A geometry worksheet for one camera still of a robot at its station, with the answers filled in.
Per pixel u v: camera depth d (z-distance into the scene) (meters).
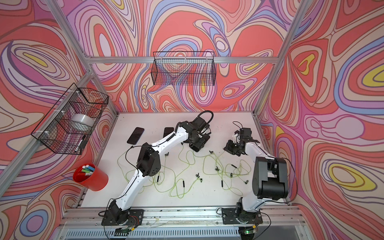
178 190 0.82
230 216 0.73
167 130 1.08
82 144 0.72
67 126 0.68
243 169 0.90
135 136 1.05
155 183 0.84
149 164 0.59
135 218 0.72
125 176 0.88
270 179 0.46
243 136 0.74
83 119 0.73
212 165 0.92
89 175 0.79
